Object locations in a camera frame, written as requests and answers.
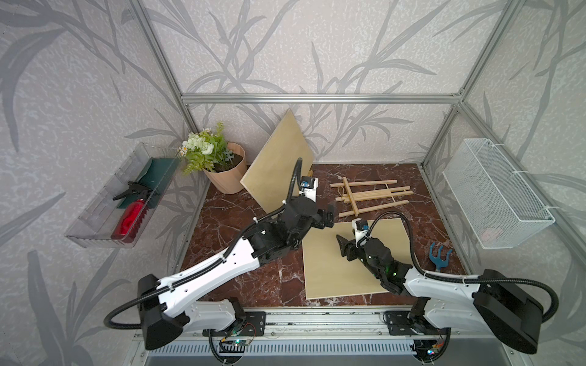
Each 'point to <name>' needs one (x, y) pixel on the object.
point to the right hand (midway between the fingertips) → (344, 233)
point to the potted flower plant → (224, 164)
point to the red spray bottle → (132, 216)
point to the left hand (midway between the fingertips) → (323, 201)
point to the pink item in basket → (491, 234)
